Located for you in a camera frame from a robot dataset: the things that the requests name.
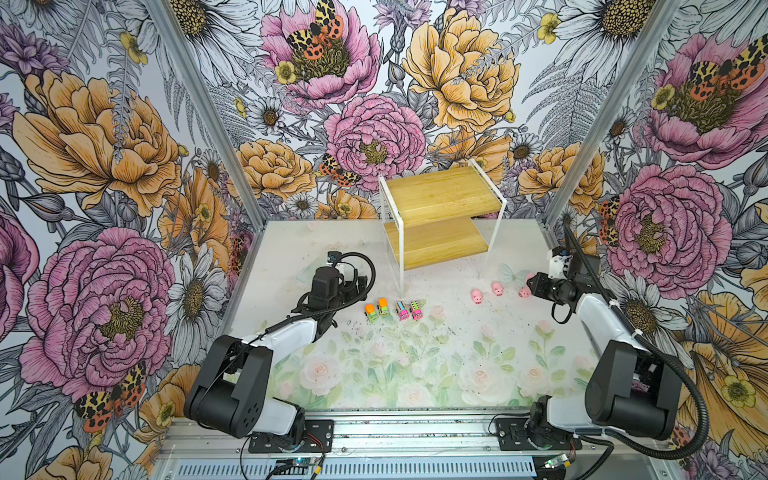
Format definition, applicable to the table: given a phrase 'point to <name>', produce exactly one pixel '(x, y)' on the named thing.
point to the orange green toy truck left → (371, 314)
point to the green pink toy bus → (416, 311)
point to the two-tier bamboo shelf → (438, 216)
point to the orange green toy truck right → (383, 306)
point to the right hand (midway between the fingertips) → (531, 289)
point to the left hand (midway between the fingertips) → (351, 285)
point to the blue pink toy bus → (403, 313)
